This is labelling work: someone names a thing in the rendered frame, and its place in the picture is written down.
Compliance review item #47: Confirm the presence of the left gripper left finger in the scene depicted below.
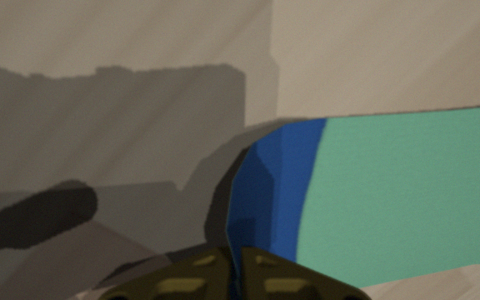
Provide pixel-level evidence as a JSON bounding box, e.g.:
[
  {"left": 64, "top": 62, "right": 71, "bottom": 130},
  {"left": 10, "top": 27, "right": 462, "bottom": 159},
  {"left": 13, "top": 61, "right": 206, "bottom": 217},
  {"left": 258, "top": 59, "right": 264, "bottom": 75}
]
[{"left": 98, "top": 247, "right": 232, "bottom": 300}]

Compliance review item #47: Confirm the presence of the teal and blue sock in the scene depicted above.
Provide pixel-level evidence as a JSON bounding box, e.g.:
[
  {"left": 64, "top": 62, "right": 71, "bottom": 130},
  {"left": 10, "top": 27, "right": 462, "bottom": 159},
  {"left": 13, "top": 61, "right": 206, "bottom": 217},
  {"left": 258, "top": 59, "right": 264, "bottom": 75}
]
[{"left": 226, "top": 107, "right": 480, "bottom": 300}]

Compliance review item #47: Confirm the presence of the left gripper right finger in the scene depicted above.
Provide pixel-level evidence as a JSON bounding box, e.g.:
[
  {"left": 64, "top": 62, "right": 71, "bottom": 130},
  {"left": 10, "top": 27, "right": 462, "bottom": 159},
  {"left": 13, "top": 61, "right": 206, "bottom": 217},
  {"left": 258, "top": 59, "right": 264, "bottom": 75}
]
[{"left": 241, "top": 247, "right": 372, "bottom": 300}]

